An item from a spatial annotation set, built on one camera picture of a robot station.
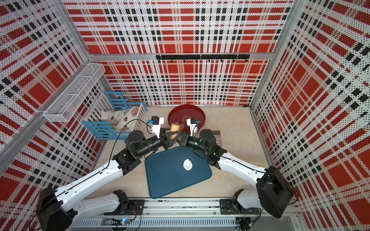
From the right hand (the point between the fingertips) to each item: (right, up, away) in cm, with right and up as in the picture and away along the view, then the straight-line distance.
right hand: (173, 136), depth 70 cm
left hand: (+4, +3, -3) cm, 6 cm away
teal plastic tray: (-1, -22, +16) cm, 27 cm away
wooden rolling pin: (+2, +5, -6) cm, 8 cm away
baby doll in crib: (-41, +8, +34) cm, 54 cm away
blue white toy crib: (-56, +24, +46) cm, 76 cm away
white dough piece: (+7, -19, +17) cm, 26 cm away
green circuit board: (-23, -42, -1) cm, 48 cm away
